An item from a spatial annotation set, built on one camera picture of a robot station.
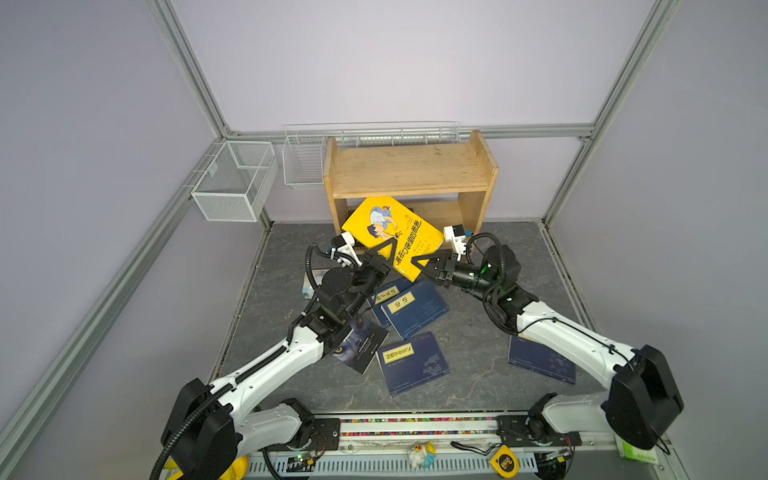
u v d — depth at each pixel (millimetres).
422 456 681
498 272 560
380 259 645
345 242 653
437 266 645
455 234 679
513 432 718
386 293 990
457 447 718
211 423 386
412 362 847
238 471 667
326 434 735
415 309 940
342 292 526
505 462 681
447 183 705
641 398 404
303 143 938
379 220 694
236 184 1015
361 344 872
